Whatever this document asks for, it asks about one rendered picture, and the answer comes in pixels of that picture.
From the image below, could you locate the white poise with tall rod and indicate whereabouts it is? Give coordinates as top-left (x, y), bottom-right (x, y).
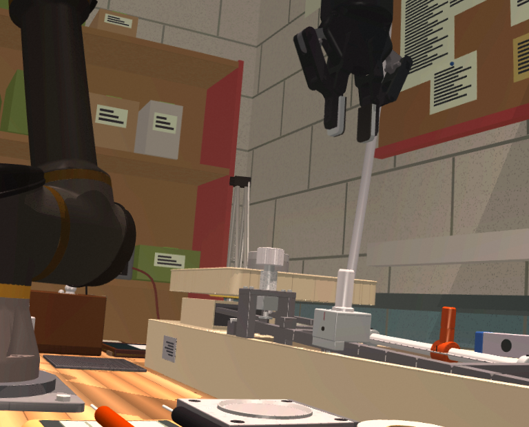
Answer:
top-left (311, 136), bottom-right (378, 353)

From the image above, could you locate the red cable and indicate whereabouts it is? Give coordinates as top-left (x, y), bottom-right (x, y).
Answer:
top-left (132, 267), bottom-right (161, 322)

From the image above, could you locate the brown labelled box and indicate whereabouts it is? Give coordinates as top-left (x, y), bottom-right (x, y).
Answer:
top-left (88, 92), bottom-right (141, 155)
top-left (87, 8), bottom-right (140, 39)

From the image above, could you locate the beige beam scale body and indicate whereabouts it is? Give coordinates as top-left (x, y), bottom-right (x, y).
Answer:
top-left (145, 296), bottom-right (529, 427)

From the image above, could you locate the cork notice board red frame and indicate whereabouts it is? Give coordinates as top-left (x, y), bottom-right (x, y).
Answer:
top-left (374, 0), bottom-right (529, 160)

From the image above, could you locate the red handled probe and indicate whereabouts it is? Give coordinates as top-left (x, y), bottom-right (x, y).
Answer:
top-left (90, 403), bottom-right (137, 427)

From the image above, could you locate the white rider bar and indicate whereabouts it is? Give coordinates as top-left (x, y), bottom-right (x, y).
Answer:
top-left (369, 329), bottom-right (529, 366)

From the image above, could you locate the dark flat tablet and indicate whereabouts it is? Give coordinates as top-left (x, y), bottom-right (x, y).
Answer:
top-left (101, 340), bottom-right (148, 359)

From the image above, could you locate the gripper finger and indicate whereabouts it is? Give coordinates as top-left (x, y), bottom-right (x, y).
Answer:
top-left (355, 48), bottom-right (415, 143)
top-left (293, 25), bottom-right (351, 138)

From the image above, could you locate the dark grey bolt bracket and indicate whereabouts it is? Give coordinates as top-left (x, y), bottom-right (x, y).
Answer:
top-left (227, 287), bottom-right (314, 345)

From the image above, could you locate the grey mounting plate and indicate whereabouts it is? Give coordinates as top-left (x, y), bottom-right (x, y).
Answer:
top-left (0, 371), bottom-right (86, 413)

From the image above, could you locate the black handled probe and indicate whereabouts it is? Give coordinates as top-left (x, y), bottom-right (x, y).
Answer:
top-left (161, 403), bottom-right (201, 427)

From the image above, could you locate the silver knurled bolt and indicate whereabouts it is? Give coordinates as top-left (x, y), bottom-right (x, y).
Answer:
top-left (255, 247), bottom-right (291, 319)

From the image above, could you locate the dark grey scale beam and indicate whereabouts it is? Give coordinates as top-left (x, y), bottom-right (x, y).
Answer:
top-left (291, 326), bottom-right (529, 388)

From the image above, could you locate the orange rider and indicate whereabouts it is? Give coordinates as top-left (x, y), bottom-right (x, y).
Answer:
top-left (429, 306), bottom-right (462, 362)

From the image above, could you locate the black ribbed mat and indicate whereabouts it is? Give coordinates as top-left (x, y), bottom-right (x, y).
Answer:
top-left (41, 354), bottom-right (148, 373)

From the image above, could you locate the grey square weight pad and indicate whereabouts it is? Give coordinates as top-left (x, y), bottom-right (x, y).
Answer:
top-left (174, 397), bottom-right (355, 427)

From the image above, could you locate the silver tripod stand black head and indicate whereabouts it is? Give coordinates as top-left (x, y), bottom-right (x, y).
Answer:
top-left (226, 176), bottom-right (253, 270)

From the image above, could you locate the grey wall socket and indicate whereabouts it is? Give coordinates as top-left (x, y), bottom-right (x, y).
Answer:
top-left (115, 252), bottom-right (136, 281)

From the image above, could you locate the wooden shelf unit red side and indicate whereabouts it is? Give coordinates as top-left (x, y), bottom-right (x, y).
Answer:
top-left (0, 0), bottom-right (245, 343)

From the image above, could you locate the grey cylinder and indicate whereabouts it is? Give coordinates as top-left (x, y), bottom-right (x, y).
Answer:
top-left (247, 251), bottom-right (291, 270)

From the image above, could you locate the teal back panel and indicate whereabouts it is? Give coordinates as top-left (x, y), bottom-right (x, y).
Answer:
top-left (371, 292), bottom-right (529, 344)

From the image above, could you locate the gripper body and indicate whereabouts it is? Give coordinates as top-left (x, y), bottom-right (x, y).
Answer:
top-left (320, 0), bottom-right (395, 79)

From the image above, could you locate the green plain box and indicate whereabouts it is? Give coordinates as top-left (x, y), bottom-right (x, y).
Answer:
top-left (0, 68), bottom-right (31, 136)

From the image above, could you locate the white labelled box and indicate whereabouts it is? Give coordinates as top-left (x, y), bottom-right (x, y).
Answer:
top-left (134, 100), bottom-right (185, 160)

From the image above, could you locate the brown wooden box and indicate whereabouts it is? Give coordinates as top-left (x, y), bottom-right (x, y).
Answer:
top-left (28, 289), bottom-right (108, 357)

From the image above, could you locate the white block with blue end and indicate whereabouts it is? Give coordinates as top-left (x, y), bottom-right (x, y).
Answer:
top-left (474, 330), bottom-right (529, 364)

